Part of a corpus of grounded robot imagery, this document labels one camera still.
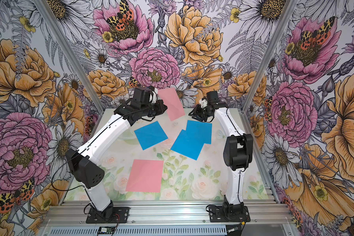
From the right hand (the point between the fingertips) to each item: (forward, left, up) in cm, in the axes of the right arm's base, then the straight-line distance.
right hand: (189, 117), depth 91 cm
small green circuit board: (-53, +42, -19) cm, 71 cm away
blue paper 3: (-6, 0, -21) cm, 22 cm away
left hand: (-5, +13, +11) cm, 17 cm away
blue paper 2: (+2, -7, -18) cm, 20 cm away
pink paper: (-27, +28, -23) cm, 45 cm away
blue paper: (+1, +27, -18) cm, 33 cm away
